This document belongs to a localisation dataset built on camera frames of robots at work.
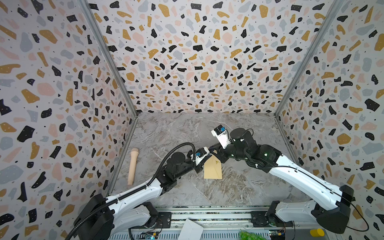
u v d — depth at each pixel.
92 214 0.38
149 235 0.70
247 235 0.66
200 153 0.60
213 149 0.66
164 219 0.74
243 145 0.49
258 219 0.75
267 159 0.47
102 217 0.39
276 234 0.71
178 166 0.57
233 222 0.73
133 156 0.94
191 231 0.67
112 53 0.87
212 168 0.92
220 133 0.58
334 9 0.72
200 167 0.65
